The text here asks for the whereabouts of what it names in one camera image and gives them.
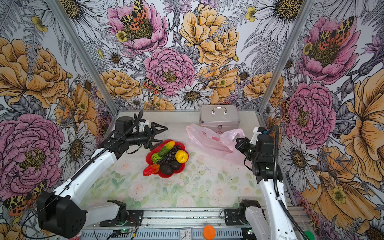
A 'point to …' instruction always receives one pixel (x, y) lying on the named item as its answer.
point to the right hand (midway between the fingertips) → (235, 143)
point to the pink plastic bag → (223, 144)
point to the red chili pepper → (151, 169)
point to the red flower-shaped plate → (150, 162)
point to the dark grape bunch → (170, 156)
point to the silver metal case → (218, 117)
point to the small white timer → (185, 234)
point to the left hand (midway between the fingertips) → (165, 137)
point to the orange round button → (209, 232)
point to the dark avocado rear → (174, 164)
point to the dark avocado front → (166, 169)
